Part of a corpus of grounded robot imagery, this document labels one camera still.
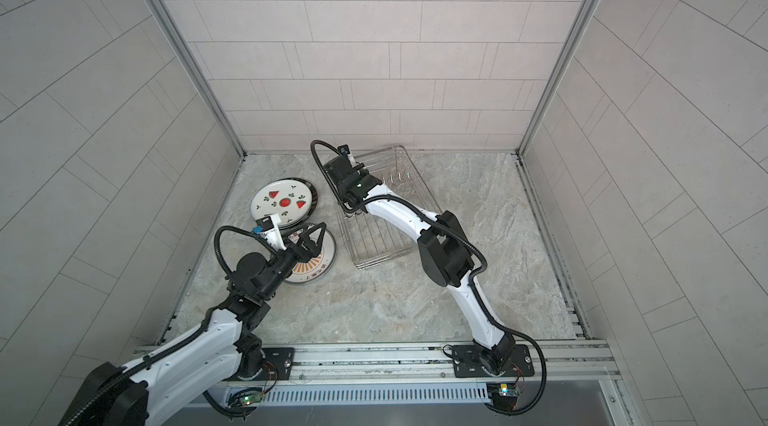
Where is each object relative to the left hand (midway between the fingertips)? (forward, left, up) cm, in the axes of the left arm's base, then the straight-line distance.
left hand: (324, 224), depth 76 cm
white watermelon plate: (+19, +18, -16) cm, 30 cm away
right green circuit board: (-34, -44, -18) cm, 58 cm away
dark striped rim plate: (+17, +9, -16) cm, 25 cm away
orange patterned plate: (-6, +5, -16) cm, 18 cm away
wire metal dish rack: (+4, -10, -18) cm, 21 cm away
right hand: (+21, -4, -6) cm, 22 cm away
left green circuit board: (-35, +13, -14) cm, 40 cm away
